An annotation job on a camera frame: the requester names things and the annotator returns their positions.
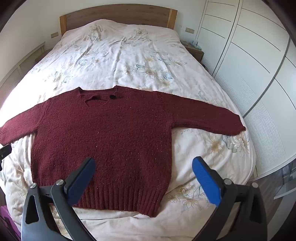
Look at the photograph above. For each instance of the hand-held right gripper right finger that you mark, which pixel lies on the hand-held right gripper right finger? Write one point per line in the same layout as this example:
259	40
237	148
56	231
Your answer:
205	183

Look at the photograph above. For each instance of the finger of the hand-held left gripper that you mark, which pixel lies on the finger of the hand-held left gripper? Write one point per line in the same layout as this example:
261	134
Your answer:
5	151

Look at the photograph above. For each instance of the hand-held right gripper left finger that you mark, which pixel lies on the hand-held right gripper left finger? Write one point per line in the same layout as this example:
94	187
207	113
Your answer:
81	183

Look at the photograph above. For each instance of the dark red knitted sweater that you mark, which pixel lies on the dark red knitted sweater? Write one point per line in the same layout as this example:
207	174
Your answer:
104	139

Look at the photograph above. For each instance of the purple plastic container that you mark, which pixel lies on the purple plastic container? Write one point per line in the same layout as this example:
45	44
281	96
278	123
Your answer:
7	222

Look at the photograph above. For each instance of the grey metal stand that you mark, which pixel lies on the grey metal stand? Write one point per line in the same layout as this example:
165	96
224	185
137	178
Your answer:
286	185

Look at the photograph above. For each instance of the white panelled radiator cover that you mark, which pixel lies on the white panelled radiator cover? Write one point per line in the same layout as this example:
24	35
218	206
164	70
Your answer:
18	69

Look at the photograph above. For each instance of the wooden nightstand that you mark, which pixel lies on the wooden nightstand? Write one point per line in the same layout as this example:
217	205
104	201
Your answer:
196	54

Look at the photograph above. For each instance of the white floral bed duvet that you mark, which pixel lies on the white floral bed duvet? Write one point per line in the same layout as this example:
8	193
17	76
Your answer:
115	58

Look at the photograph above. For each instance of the wooden bed headboard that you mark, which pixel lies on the wooden bed headboard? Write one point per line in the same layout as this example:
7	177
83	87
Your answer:
115	14

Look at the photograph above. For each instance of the beige wall switch plate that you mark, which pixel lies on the beige wall switch plate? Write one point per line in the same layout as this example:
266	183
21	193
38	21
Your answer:
189	30
54	34

